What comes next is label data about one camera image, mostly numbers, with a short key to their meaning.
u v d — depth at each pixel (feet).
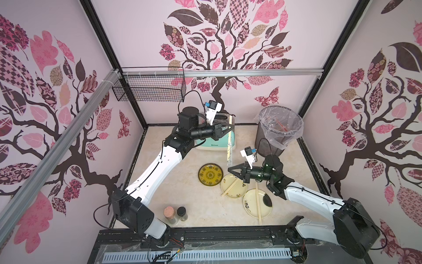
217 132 1.90
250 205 2.72
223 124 2.02
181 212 2.38
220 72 3.01
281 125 3.19
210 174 3.11
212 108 1.93
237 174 2.32
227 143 2.18
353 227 1.35
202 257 2.28
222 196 2.79
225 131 2.11
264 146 3.11
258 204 2.68
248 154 2.20
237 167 2.32
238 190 2.92
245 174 2.16
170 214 2.33
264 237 2.45
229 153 2.24
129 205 1.30
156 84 3.11
